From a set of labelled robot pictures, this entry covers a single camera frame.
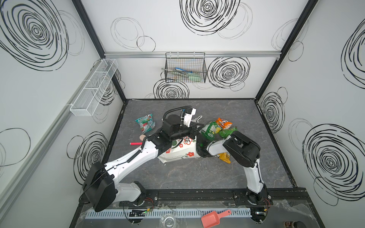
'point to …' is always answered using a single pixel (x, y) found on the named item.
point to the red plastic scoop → (212, 218)
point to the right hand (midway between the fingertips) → (174, 150)
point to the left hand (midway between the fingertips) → (204, 126)
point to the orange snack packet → (225, 124)
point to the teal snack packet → (146, 123)
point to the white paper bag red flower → (184, 148)
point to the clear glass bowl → (168, 221)
